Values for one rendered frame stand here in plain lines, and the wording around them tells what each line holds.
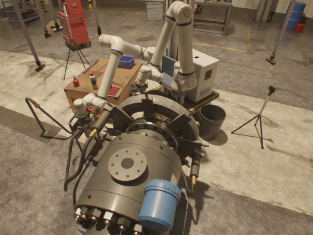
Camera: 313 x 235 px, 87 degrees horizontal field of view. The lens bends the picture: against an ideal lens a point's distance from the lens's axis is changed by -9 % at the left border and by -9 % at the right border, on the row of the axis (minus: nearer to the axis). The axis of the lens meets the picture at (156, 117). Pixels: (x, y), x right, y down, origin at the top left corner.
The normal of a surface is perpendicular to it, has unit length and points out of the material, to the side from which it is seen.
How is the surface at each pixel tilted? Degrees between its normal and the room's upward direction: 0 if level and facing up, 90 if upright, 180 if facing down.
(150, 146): 16
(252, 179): 0
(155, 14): 90
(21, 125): 0
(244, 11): 90
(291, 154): 0
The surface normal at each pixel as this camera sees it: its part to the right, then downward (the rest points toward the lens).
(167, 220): 0.64, -0.44
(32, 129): 0.00, -0.74
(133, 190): 0.23, -0.68
